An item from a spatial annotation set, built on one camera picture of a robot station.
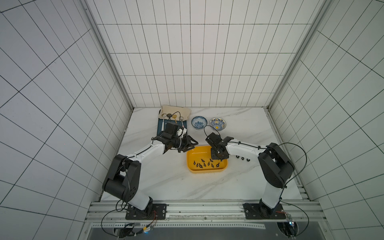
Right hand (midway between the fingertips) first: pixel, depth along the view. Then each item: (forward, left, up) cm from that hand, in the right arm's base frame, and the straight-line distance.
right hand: (211, 156), depth 93 cm
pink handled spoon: (+29, +23, +2) cm, 37 cm away
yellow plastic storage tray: (-4, +8, +1) cm, 9 cm away
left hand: (-1, +10, +12) cm, 16 cm away
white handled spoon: (+33, +38, +1) cm, 50 cm away
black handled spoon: (+32, +33, +2) cm, 46 cm away
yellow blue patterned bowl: (+25, -5, +2) cm, 26 cm away
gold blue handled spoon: (+31, +29, +1) cm, 43 cm away
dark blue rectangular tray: (+26, +38, +2) cm, 46 cm away
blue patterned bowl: (+26, +9, +1) cm, 27 cm away
